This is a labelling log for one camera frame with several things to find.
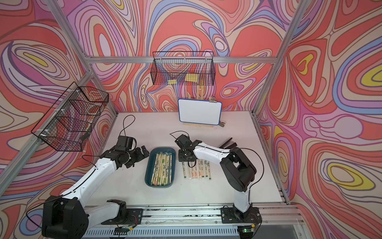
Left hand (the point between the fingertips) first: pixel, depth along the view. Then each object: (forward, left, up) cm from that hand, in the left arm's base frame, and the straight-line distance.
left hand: (144, 155), depth 85 cm
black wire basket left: (+6, +35, +20) cm, 41 cm away
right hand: (0, -23, -7) cm, 24 cm away
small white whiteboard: (+30, -33, +7) cm, 45 cm away
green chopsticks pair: (-5, -23, -9) cm, 25 cm away
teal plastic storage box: (-4, -9, -8) cm, 13 cm away
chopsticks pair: (-6, -37, -10) cm, 39 cm away
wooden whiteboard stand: (+31, -50, -7) cm, 59 cm away
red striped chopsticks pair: (-5, -27, -9) cm, 29 cm away
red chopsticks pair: (-5, -30, -9) cm, 32 cm away
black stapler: (+13, -54, -7) cm, 55 cm away
